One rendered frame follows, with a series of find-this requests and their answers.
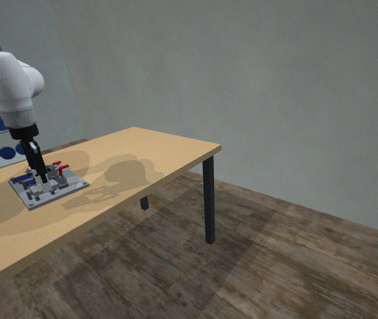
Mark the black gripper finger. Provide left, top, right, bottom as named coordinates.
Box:
left=20, top=140, right=40, bottom=184
left=23, top=141, right=52, bottom=192

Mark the toggle clamp with red handle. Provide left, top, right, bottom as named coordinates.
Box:
left=25, top=161, right=61, bottom=176
left=31, top=165, right=69, bottom=181
left=47, top=165, right=68, bottom=190

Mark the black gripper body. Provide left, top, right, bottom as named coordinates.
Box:
left=9, top=123, right=39, bottom=154

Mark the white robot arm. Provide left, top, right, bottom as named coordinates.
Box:
left=0, top=51, right=44, bottom=129

